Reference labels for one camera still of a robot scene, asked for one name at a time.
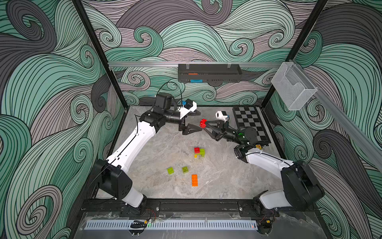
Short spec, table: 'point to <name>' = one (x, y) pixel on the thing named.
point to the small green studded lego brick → (170, 170)
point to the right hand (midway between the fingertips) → (205, 125)
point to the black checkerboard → (250, 117)
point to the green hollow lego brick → (185, 170)
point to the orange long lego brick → (194, 180)
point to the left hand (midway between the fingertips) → (199, 119)
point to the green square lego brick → (202, 152)
